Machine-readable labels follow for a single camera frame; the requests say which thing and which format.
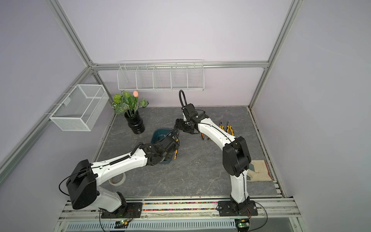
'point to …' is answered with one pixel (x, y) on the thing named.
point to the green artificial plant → (125, 103)
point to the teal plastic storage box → (157, 135)
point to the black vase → (135, 122)
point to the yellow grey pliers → (176, 151)
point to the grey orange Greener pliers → (203, 136)
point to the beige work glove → (261, 173)
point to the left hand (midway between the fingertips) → (167, 150)
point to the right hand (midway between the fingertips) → (178, 127)
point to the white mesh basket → (81, 108)
